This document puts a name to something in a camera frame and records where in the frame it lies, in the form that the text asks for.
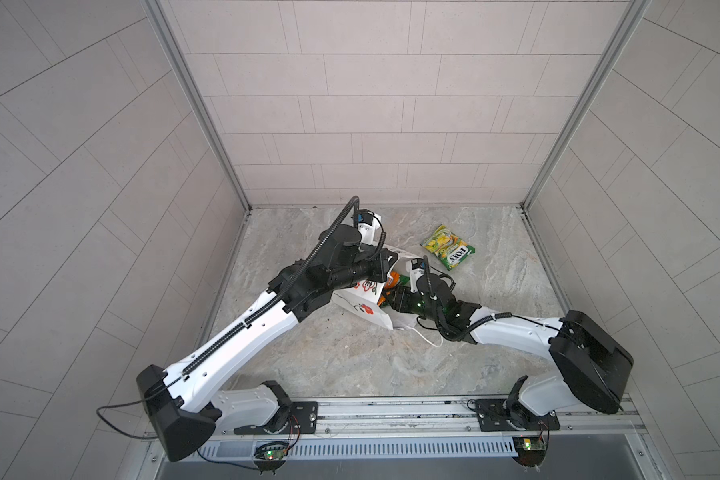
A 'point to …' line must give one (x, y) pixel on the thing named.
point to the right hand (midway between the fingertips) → (384, 296)
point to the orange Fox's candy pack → (394, 280)
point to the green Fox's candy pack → (447, 248)
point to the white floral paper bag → (363, 298)
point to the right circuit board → (529, 451)
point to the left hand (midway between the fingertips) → (407, 257)
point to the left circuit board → (270, 456)
